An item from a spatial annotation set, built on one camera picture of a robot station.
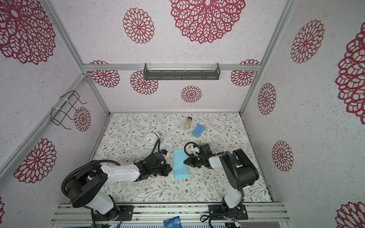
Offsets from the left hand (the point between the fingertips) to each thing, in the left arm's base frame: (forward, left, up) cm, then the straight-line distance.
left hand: (171, 171), depth 88 cm
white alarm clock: (+21, +15, +3) cm, 26 cm away
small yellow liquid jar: (+40, -12, 0) cm, 41 cm away
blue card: (-26, -2, -1) cm, 27 cm away
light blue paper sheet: (+1, -6, -2) cm, 6 cm away
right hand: (+8, -10, -1) cm, 13 cm away
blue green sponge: (+32, -20, -1) cm, 38 cm away
